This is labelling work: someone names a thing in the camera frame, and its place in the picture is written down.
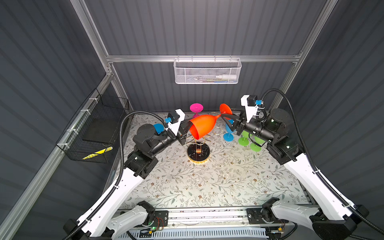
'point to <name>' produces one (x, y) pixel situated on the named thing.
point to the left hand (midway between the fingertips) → (194, 118)
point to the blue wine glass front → (229, 136)
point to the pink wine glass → (197, 108)
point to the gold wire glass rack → (198, 151)
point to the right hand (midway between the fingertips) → (226, 114)
